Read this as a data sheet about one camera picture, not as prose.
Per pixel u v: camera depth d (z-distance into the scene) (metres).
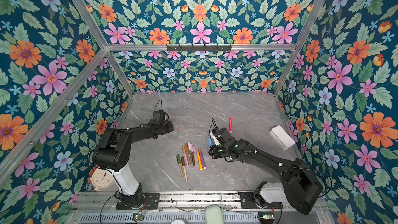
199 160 0.86
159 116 0.79
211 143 0.73
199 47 0.92
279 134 0.93
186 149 0.91
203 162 0.86
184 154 0.88
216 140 0.68
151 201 0.74
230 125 1.01
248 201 0.73
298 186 0.41
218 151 0.71
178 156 0.88
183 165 0.84
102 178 0.78
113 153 0.49
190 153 0.89
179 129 1.00
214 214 0.68
